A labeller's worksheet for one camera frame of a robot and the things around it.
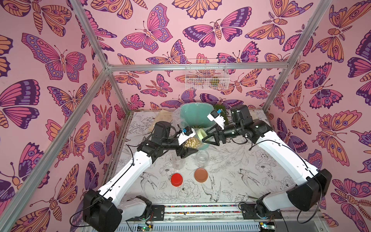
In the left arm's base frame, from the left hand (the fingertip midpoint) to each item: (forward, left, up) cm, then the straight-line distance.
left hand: (194, 141), depth 72 cm
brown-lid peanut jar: (+3, -6, -24) cm, 25 cm away
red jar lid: (-10, +10, -25) cm, 29 cm away
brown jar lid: (-8, -4, -24) cm, 26 cm away
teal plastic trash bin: (+27, -2, -9) cm, 28 cm away
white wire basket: (+47, -10, +9) cm, 49 cm away
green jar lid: (-1, -3, +8) cm, 9 cm away
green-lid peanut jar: (-3, 0, +4) cm, 5 cm away
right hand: (0, -5, +5) cm, 7 cm away
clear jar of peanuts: (0, +10, -25) cm, 27 cm away
